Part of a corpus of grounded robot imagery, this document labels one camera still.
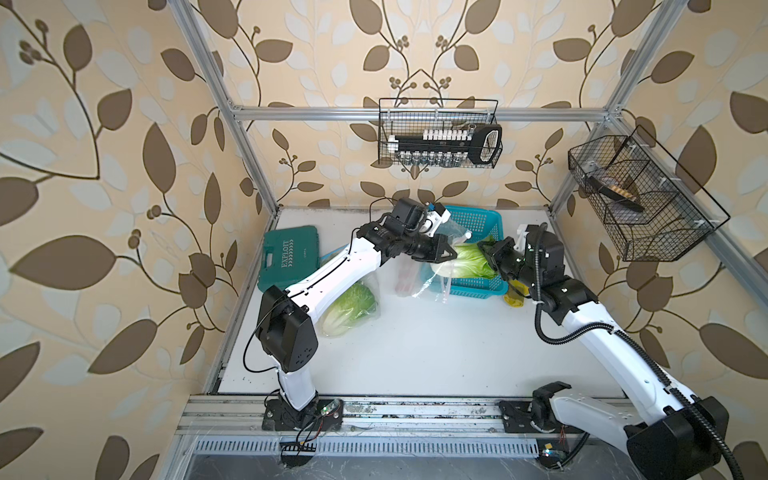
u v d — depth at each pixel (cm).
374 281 98
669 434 37
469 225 112
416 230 64
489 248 68
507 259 67
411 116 91
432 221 69
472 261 73
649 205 73
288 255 102
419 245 66
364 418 75
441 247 67
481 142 84
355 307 84
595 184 76
